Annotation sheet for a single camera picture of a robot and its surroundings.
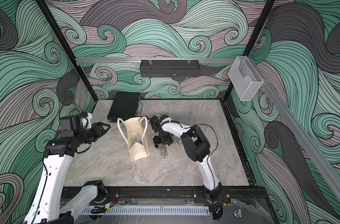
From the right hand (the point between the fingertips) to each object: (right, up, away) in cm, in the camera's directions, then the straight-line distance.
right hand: (161, 147), depth 90 cm
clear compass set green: (+2, -2, -2) cm, 3 cm away
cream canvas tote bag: (-17, +12, +3) cm, 21 cm away
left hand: (-27, +16, -20) cm, 38 cm away
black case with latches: (-32, +30, +30) cm, 53 cm away
